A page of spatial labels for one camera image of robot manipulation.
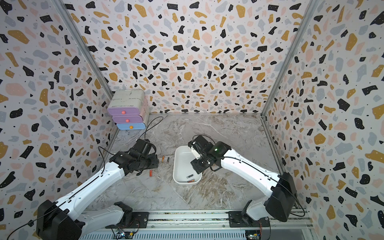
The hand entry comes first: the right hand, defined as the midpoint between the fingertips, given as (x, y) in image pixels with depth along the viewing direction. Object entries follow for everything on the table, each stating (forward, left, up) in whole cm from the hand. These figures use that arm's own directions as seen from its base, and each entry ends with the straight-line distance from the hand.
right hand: (198, 163), depth 77 cm
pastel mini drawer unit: (+34, +45, +6) cm, 57 cm away
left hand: (+2, +23, -2) cm, 23 cm away
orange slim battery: (+11, +24, -15) cm, 30 cm away
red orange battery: (-3, +4, -15) cm, 16 cm away
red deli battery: (+1, +29, -15) cm, 33 cm away
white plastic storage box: (+2, +9, -16) cm, 18 cm away
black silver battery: (0, +5, -15) cm, 16 cm away
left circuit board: (-29, +36, -17) cm, 49 cm away
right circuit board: (-28, -27, -17) cm, 42 cm away
